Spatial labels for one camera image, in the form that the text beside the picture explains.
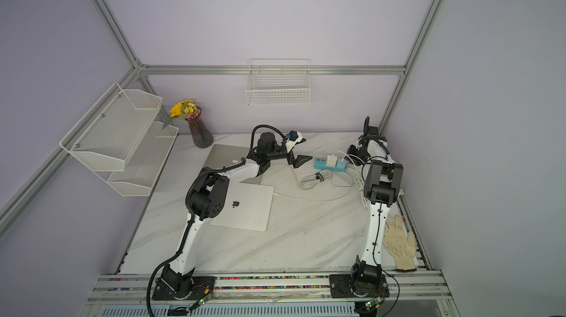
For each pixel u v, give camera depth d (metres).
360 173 1.03
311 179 1.01
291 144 0.84
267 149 0.82
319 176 1.01
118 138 0.84
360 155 0.93
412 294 0.73
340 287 0.73
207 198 0.61
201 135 1.10
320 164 1.05
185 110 0.98
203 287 0.73
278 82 0.95
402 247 0.82
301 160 0.87
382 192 0.65
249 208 0.93
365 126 1.00
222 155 1.23
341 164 1.01
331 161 1.00
